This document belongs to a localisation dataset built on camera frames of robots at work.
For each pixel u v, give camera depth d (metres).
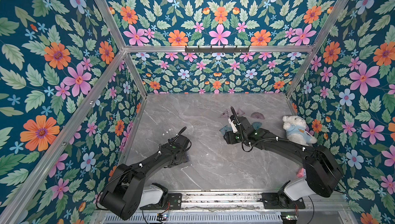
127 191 0.41
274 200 0.73
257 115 1.08
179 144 0.70
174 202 0.74
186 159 0.88
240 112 1.09
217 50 0.93
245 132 0.65
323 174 0.43
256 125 1.02
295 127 0.91
